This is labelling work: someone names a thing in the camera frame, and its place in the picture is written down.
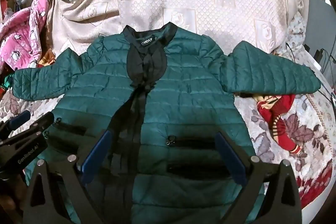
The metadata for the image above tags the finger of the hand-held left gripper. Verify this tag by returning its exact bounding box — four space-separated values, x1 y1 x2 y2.
0 110 32 138
0 112 55 159

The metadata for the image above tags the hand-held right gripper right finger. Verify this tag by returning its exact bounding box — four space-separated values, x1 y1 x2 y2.
214 131 302 224

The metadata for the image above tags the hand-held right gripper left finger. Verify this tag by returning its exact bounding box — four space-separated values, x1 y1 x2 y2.
23 130 114 224

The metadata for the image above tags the green quilted puffer jacket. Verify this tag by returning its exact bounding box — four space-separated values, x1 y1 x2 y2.
12 21 321 224

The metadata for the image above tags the red yellow patterned blanket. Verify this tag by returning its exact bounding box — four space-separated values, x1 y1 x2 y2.
251 93 303 154

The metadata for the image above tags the orange patterned cloth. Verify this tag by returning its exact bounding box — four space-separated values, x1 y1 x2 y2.
39 49 57 67

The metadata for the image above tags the white floral bed sheet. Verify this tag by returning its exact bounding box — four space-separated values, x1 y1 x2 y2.
0 11 336 210

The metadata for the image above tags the pink penguin print garment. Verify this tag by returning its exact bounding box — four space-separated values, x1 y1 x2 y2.
0 0 56 71

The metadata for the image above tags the grey cabinet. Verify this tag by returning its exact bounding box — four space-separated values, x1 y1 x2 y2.
308 0 336 56

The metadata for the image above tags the black cable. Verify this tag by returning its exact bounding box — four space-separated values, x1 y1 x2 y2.
286 42 336 109

